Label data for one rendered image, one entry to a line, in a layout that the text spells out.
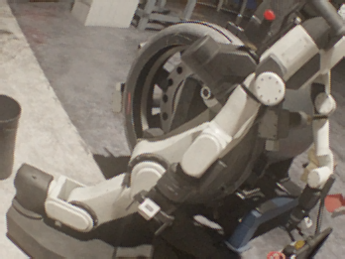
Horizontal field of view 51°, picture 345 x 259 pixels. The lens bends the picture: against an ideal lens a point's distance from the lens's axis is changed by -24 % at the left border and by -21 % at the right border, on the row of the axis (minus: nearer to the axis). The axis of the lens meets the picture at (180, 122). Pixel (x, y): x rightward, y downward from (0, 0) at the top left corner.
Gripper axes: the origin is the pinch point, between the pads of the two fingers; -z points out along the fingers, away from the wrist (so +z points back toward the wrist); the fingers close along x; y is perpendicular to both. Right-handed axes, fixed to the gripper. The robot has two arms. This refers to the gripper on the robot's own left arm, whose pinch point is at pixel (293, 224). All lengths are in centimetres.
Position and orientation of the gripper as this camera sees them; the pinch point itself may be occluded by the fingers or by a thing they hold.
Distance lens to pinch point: 157.0
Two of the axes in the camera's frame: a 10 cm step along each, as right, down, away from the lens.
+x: -7.1, 0.5, -7.0
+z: 3.1, -8.7, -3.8
